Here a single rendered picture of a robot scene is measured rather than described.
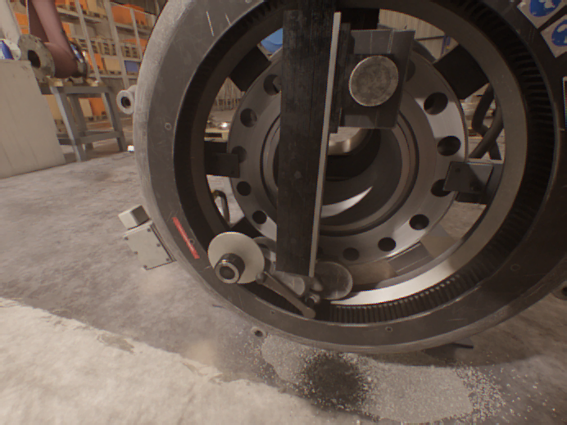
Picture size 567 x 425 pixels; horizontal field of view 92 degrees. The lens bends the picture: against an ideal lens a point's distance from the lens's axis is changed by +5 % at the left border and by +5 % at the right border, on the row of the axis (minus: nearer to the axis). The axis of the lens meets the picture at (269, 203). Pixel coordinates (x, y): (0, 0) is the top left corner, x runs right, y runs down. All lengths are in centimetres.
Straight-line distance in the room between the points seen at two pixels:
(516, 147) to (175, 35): 51
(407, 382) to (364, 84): 80
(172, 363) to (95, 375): 22
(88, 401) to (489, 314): 96
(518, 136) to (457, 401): 68
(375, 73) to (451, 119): 28
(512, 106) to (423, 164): 14
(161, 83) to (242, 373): 77
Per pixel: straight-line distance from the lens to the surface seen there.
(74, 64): 475
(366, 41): 34
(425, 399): 94
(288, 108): 39
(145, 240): 66
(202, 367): 96
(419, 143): 55
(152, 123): 50
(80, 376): 110
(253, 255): 50
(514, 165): 54
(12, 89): 420
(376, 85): 30
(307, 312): 55
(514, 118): 52
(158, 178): 53
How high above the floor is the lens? 75
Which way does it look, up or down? 23 degrees down
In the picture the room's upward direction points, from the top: 3 degrees counter-clockwise
